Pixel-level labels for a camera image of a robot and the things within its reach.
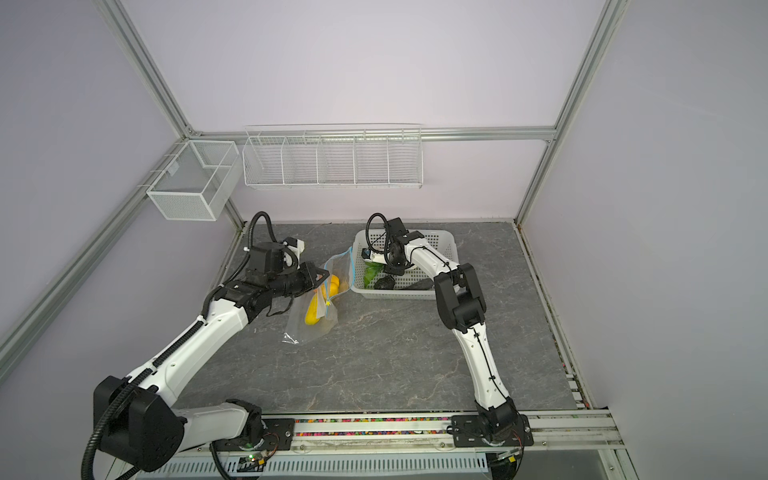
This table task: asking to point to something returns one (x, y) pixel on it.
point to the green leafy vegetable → (372, 269)
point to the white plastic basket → (409, 259)
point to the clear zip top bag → (297, 332)
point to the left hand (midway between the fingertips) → (330, 276)
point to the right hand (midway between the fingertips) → (394, 261)
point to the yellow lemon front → (334, 285)
